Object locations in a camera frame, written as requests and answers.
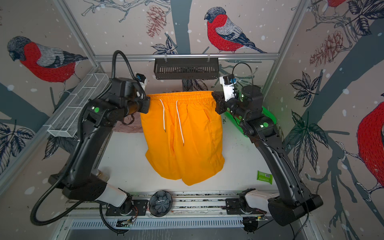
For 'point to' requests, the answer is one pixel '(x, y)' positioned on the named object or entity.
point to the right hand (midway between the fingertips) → (210, 94)
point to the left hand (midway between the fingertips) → (144, 97)
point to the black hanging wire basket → (186, 68)
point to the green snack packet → (264, 177)
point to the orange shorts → (183, 135)
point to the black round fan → (160, 203)
